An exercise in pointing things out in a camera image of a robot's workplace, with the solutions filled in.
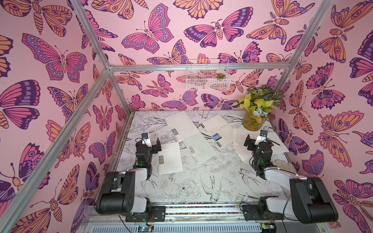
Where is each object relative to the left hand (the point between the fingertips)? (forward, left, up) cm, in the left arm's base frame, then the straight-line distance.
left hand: (152, 138), depth 91 cm
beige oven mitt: (-14, -82, -9) cm, 83 cm away
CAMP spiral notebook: (+15, -47, -11) cm, 50 cm away
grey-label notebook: (-1, -31, -10) cm, 33 cm away
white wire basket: (+41, -37, +15) cm, 58 cm away
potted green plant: (+16, -66, +14) cm, 69 cm away
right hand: (-1, -65, +3) cm, 66 cm away
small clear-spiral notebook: (-8, -11, -12) cm, 18 cm away
